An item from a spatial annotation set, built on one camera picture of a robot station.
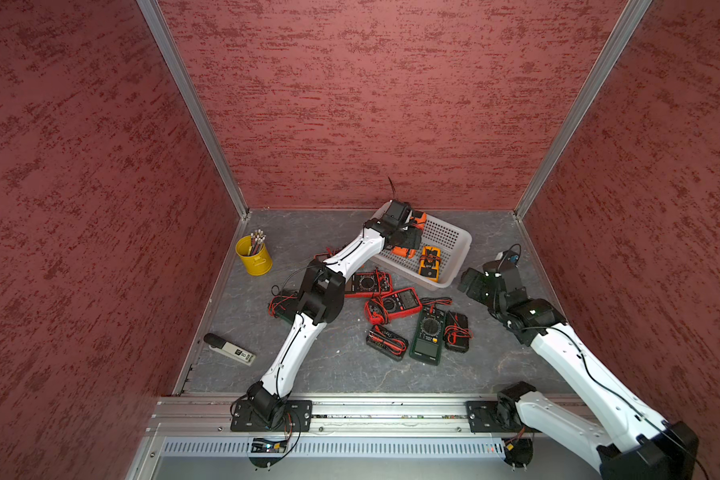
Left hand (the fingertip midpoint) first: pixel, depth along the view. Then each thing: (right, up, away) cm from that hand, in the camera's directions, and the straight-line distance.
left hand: (409, 241), depth 100 cm
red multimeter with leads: (-9, -20, -13) cm, 25 cm away
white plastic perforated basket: (+17, -1, +6) cm, 18 cm away
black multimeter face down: (+11, -27, -16) cm, 33 cm away
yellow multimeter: (+7, -8, 0) cm, 11 cm away
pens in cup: (-49, 0, -11) cm, 50 cm away
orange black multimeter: (+3, +6, -2) cm, 7 cm away
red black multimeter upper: (-14, -14, -6) cm, 21 cm away
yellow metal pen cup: (-51, -8, -5) cm, 52 cm away
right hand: (+15, -12, -20) cm, 28 cm away
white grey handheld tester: (-53, -30, -19) cm, 64 cm away
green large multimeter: (+3, -30, -15) cm, 34 cm away
